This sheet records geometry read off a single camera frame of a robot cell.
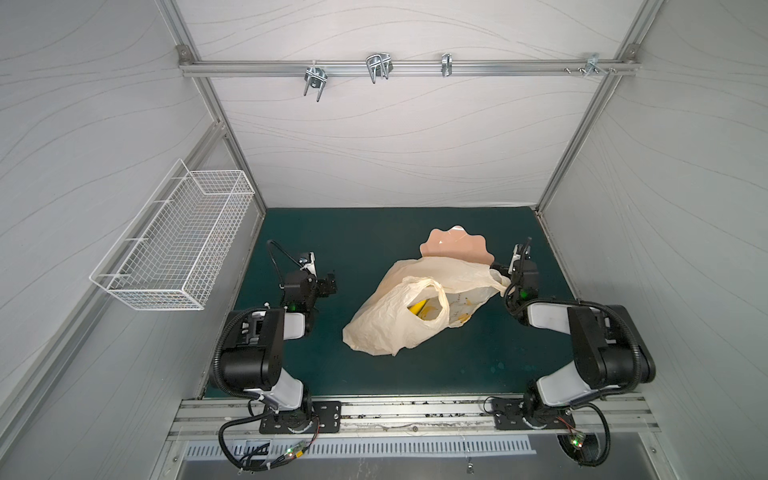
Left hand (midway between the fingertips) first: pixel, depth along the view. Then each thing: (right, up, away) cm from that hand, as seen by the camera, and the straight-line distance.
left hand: (323, 266), depth 95 cm
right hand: (+63, +2, -1) cm, 63 cm away
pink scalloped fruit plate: (+46, +7, +12) cm, 48 cm away
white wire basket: (-29, +6, -26) cm, 39 cm away
